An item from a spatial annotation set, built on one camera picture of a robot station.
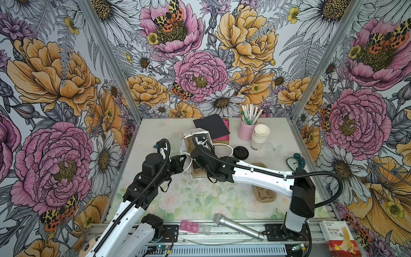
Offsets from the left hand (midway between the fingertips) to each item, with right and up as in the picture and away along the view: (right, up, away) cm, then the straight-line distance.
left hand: (186, 161), depth 73 cm
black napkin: (+13, +19, +39) cm, 45 cm away
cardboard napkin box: (+19, +7, +31) cm, 37 cm away
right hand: (+4, +2, +5) cm, 7 cm away
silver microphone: (+15, -27, +3) cm, 31 cm away
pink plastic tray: (+4, -31, +2) cm, 31 cm away
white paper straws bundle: (+36, +25, +32) cm, 54 cm away
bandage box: (+66, -33, -4) cm, 74 cm away
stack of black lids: (+28, +2, +16) cm, 32 cm away
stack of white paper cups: (+38, +11, +18) cm, 44 cm away
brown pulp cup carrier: (+38, -19, +9) cm, 43 cm away
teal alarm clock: (+59, -3, +18) cm, 62 cm away
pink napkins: (+21, +10, +35) cm, 42 cm away
